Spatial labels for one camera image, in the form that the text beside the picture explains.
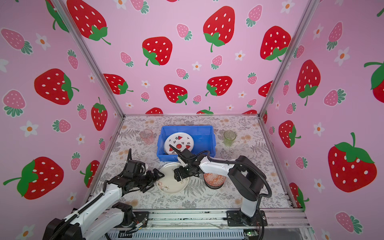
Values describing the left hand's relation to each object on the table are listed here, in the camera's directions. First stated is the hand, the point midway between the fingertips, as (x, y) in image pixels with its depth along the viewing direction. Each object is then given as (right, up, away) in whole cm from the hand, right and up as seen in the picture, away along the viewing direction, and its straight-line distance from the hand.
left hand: (160, 179), depth 83 cm
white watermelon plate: (+9, +20, +20) cm, 29 cm away
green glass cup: (+44, +23, +21) cm, 54 cm away
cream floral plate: (+5, -4, +3) cm, 7 cm away
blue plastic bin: (+26, +23, +26) cm, 43 cm away
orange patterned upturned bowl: (+30, 0, -3) cm, 31 cm away
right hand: (+11, +1, +3) cm, 11 cm away
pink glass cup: (-18, +23, +31) cm, 43 cm away
